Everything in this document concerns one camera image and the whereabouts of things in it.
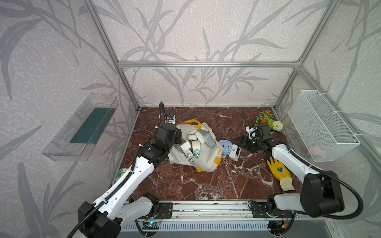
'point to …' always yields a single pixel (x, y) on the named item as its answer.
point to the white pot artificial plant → (266, 118)
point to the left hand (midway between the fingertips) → (177, 129)
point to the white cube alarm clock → (235, 152)
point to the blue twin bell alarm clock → (197, 153)
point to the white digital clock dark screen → (186, 147)
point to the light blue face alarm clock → (227, 145)
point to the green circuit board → (151, 225)
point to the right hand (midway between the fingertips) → (236, 142)
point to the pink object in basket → (315, 149)
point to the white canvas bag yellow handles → (209, 156)
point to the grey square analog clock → (208, 137)
